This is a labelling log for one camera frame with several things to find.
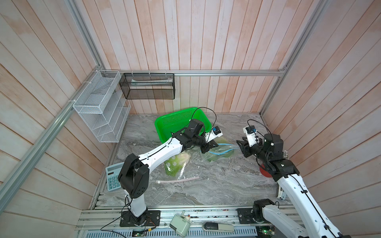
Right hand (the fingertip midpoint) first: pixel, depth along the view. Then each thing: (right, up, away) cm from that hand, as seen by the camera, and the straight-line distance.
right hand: (241, 138), depth 76 cm
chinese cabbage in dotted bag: (-36, -17, +9) cm, 41 cm away
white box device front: (-31, -40, -9) cm, 51 cm away
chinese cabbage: (-11, -8, +2) cm, 14 cm away
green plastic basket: (-44, +8, +35) cm, 56 cm away
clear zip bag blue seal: (-3, -5, 0) cm, 6 cm away
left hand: (-13, -5, +3) cm, 14 cm away
